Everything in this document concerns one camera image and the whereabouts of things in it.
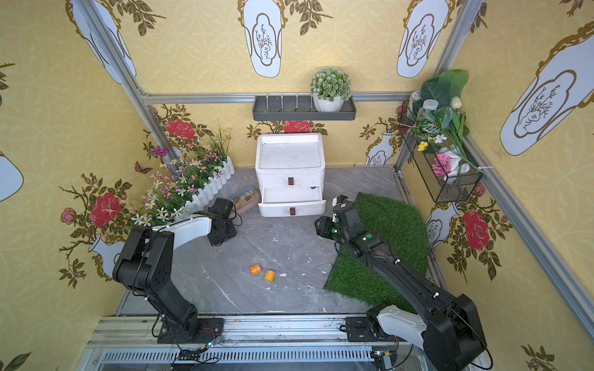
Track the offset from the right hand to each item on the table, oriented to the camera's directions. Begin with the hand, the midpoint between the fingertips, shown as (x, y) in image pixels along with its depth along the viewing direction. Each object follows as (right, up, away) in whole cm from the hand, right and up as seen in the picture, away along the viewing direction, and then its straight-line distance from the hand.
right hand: (331, 216), depth 84 cm
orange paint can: (-27, -20, +1) cm, 34 cm away
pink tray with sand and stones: (-36, +5, +22) cm, 42 cm away
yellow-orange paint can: (-22, -21, 0) cm, 31 cm away
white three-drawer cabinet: (-15, +18, +4) cm, 23 cm away
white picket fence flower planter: (-58, +14, +10) cm, 60 cm away
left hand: (-44, -8, +13) cm, 47 cm away
